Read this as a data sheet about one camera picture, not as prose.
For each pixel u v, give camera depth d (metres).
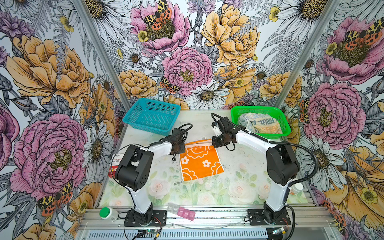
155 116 1.19
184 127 0.89
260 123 1.04
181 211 0.75
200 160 0.95
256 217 0.74
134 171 0.49
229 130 0.71
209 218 0.76
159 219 0.73
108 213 0.68
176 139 0.77
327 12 0.73
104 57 0.89
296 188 0.77
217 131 0.87
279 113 1.12
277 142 0.53
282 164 0.50
